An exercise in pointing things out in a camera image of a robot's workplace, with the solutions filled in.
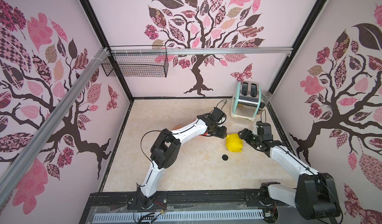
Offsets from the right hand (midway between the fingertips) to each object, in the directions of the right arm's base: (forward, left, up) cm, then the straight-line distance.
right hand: (242, 133), depth 88 cm
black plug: (-11, +11, -10) cm, 18 cm away
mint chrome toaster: (+20, -5, +8) cm, 22 cm away
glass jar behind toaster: (+28, -23, +4) cm, 36 cm away
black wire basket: (+41, +65, +26) cm, 81 cm away
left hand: (-1, +12, -1) cm, 12 cm away
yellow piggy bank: (-5, +6, -2) cm, 8 cm away
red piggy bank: (-11, +25, +19) cm, 33 cm away
